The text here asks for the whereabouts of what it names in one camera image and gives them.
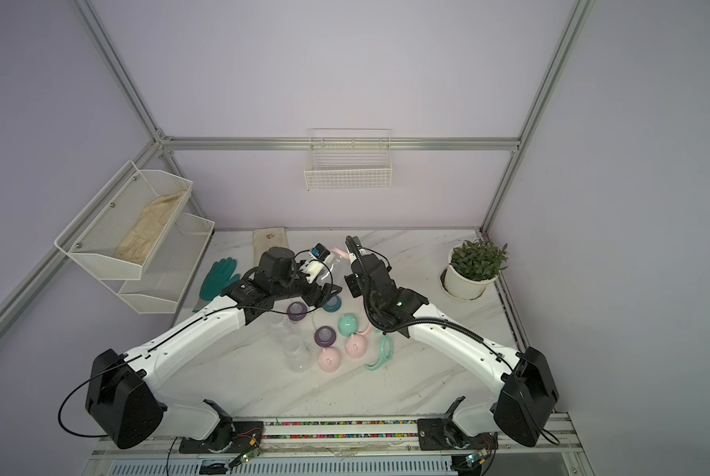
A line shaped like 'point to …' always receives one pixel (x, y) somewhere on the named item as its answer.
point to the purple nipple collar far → (296, 307)
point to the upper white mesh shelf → (119, 233)
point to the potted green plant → (473, 265)
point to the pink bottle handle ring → (340, 252)
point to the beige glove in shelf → (140, 239)
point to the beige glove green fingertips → (264, 239)
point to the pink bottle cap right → (356, 346)
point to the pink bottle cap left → (329, 359)
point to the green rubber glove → (220, 274)
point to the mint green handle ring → (383, 356)
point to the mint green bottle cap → (347, 324)
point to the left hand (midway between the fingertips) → (328, 281)
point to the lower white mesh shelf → (169, 272)
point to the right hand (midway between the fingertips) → (362, 266)
